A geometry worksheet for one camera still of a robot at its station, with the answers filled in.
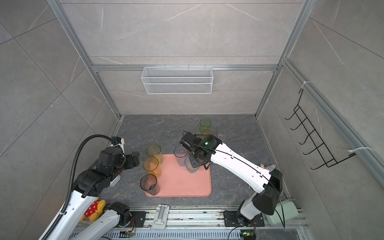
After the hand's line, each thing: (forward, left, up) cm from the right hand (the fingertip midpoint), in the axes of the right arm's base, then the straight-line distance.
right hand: (198, 159), depth 74 cm
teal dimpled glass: (-6, +4, +7) cm, 10 cm away
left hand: (+2, +33, +6) cm, 34 cm away
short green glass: (+32, -6, -12) cm, 34 cm away
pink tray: (-4, +13, -19) cm, 23 cm away
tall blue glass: (+11, +11, -12) cm, 19 cm away
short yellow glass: (+31, -8, -17) cm, 36 cm away
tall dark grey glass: (-7, +28, -15) cm, 32 cm away
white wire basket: (+54, +13, +11) cm, 57 cm away
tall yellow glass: (+3, +28, -12) cm, 30 cm away
